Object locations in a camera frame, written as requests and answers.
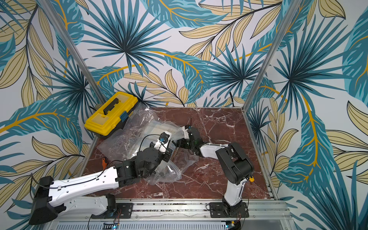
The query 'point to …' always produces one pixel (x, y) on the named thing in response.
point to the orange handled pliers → (104, 164)
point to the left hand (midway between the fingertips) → (169, 141)
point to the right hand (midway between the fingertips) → (176, 140)
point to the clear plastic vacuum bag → (145, 130)
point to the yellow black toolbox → (111, 118)
